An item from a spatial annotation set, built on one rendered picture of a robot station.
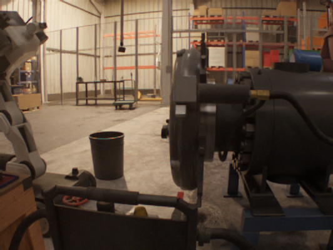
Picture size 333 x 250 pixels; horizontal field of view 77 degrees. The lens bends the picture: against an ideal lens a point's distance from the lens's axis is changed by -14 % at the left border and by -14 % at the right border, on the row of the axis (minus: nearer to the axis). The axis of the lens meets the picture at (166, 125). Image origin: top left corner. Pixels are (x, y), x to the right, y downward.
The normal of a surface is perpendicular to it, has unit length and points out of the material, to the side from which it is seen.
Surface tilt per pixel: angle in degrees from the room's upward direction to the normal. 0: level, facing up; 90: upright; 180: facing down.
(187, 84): 68
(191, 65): 44
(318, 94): 53
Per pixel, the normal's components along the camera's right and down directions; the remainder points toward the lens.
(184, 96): -0.14, -0.22
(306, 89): -0.11, -0.50
